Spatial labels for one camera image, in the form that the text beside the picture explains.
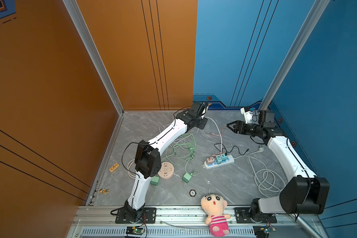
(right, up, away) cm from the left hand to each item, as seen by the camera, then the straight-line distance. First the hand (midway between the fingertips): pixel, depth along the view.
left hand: (202, 117), depth 89 cm
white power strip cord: (+37, -36, -7) cm, 52 cm away
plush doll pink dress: (+2, -42, -20) cm, 47 cm away
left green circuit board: (-35, -55, -19) cm, 68 cm away
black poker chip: (-7, -42, -9) cm, 43 cm away
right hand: (+15, -5, -8) cm, 18 cm away
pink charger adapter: (+4, -25, -4) cm, 26 cm away
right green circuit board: (+26, -55, -19) cm, 64 cm away
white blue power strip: (+17, -26, +1) cm, 31 cm away
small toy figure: (-56, -41, -9) cm, 69 cm away
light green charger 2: (-10, -34, -5) cm, 36 cm away
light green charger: (-28, -36, -7) cm, 46 cm away
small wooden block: (-54, -30, 0) cm, 62 cm away
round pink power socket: (-22, -32, -3) cm, 39 cm away
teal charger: (+9, -25, -4) cm, 26 cm away
